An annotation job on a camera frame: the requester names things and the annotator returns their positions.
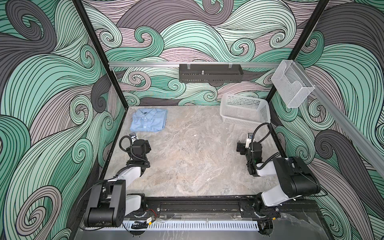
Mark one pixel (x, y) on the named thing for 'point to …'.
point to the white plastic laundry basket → (244, 110)
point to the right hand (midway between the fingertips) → (247, 141)
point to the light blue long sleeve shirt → (152, 120)
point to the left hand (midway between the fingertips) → (138, 141)
